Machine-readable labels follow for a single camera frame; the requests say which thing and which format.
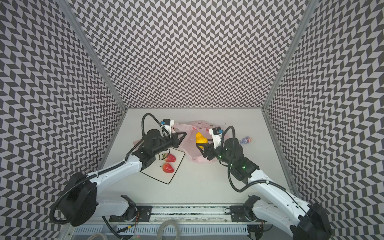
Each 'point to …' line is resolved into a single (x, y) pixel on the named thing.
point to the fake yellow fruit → (200, 139)
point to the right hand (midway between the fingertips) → (200, 148)
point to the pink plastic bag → (191, 128)
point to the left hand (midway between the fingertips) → (187, 134)
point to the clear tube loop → (169, 222)
